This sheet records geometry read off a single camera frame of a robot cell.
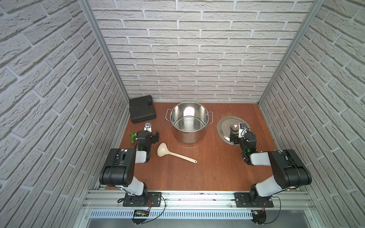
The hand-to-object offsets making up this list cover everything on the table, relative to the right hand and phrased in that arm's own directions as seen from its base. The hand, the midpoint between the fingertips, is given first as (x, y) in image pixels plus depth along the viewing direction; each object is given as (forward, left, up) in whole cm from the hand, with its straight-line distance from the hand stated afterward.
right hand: (240, 130), depth 94 cm
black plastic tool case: (+26, +71, -1) cm, 75 cm away
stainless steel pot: (+13, +34, -3) cm, 36 cm away
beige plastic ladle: (-9, +53, -4) cm, 54 cm away
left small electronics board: (-42, +64, -9) cm, 77 cm away
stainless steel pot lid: (+10, +3, -6) cm, 12 cm away
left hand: (+4, +65, +1) cm, 65 cm away
